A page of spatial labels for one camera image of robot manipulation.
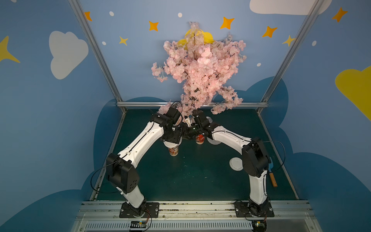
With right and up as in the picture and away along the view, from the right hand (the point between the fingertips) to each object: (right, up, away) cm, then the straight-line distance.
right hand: (177, 134), depth 85 cm
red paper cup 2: (+15, -4, +11) cm, 19 cm away
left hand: (-2, -1, -3) cm, 4 cm away
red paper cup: (-2, -11, +4) cm, 12 cm away
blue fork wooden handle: (+59, -21, +4) cm, 62 cm away
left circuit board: (-19, -45, -12) cm, 51 cm away
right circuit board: (+44, -46, -11) cm, 65 cm away
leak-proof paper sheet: (-3, -6, -4) cm, 8 cm away
